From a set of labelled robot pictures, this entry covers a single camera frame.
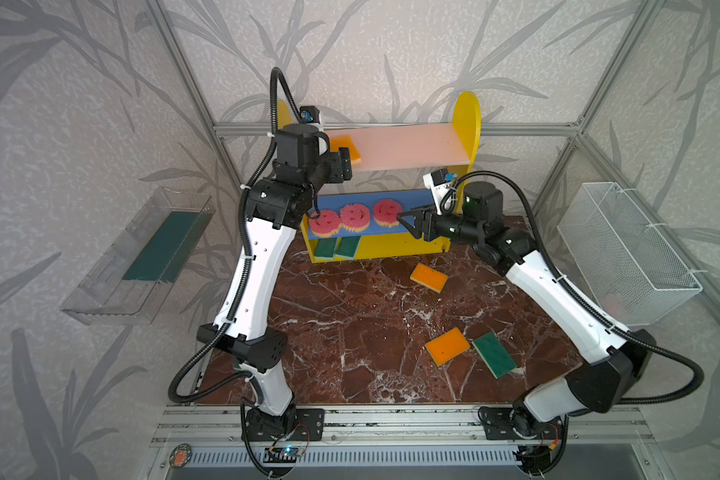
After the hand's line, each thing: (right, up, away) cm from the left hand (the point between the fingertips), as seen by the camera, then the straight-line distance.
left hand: (338, 141), depth 65 cm
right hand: (+15, -14, +4) cm, 21 cm away
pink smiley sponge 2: (+1, -14, +31) cm, 34 cm away
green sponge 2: (-3, -24, +43) cm, 50 cm away
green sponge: (-11, -25, +43) cm, 51 cm away
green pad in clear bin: (-39, -24, +2) cm, 45 cm away
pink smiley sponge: (-8, -17, +29) cm, 34 cm away
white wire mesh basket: (+63, -28, -2) cm, 69 cm away
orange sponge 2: (+29, -53, +22) cm, 65 cm away
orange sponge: (+26, -35, +35) cm, 56 cm away
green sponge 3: (+42, -54, +19) cm, 72 cm away
